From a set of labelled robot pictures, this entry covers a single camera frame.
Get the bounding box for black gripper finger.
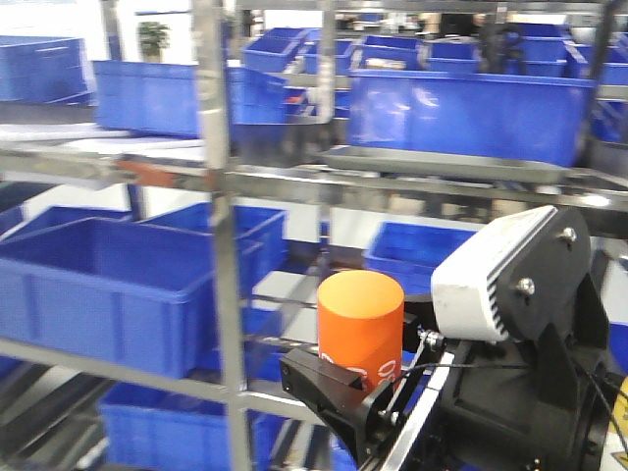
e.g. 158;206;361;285
404;292;438;331
280;347;368;465

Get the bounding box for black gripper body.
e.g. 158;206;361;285
356;336;598;471

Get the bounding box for orange cylinder capacitor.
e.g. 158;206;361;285
316;269;406;393

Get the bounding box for steel shelf rack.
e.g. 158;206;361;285
0;0;628;471

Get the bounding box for grey metal tray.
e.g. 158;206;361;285
313;145;570;185

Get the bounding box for large blue plastic bin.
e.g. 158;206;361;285
139;201;289;305
346;68;598;167
0;215;264;380
92;59;290;139
0;34;95;105

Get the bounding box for row of blue bins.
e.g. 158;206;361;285
242;22;628;143

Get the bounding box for green potted plant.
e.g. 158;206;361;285
136;22;172;63

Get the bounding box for thin black cable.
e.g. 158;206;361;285
392;360;628;455

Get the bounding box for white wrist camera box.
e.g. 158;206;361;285
430;204;560;343

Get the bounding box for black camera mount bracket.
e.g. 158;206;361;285
493;205;612;354

